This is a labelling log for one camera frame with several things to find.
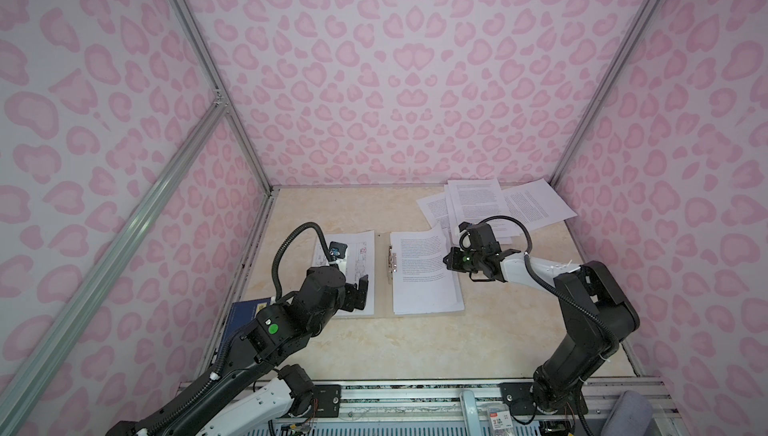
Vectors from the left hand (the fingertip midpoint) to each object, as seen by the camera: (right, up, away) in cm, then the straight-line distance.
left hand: (351, 269), depth 71 cm
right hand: (+26, 0, +22) cm, 34 cm away
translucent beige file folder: (+7, -9, +22) cm, 25 cm away
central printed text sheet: (+42, +18, +46) cm, 65 cm away
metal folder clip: (+9, -3, +27) cm, 29 cm away
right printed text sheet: (+64, +16, +43) cm, 79 cm away
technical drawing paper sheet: (-1, -3, +28) cm, 28 cm away
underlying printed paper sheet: (+26, +14, +43) cm, 52 cm away
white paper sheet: (+18, -8, +25) cm, 32 cm away
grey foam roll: (+64, -33, -2) cm, 73 cm away
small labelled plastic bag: (+35, -34, -2) cm, 49 cm away
